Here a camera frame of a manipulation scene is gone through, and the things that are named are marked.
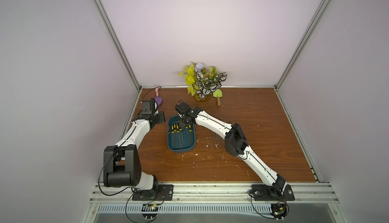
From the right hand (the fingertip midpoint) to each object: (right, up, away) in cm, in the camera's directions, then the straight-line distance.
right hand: (182, 117), depth 98 cm
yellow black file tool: (-6, -10, -4) cm, 12 cm away
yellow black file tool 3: (-2, -8, -3) cm, 9 cm away
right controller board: (+49, -40, -28) cm, 70 cm away
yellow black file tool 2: (+6, -8, -3) cm, 10 cm away
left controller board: (-13, -42, -26) cm, 52 cm away
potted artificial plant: (+13, +22, -10) cm, 28 cm away
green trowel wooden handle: (+26, +17, +17) cm, 35 cm away
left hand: (-12, +3, -7) cm, 14 cm away
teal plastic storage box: (-1, -13, -7) cm, 14 cm away
